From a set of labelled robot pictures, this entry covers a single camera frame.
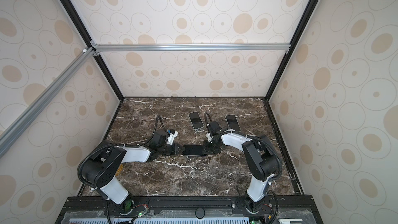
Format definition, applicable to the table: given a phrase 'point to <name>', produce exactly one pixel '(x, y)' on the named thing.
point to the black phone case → (203, 155)
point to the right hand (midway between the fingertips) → (204, 152)
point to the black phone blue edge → (196, 120)
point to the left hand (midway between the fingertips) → (188, 148)
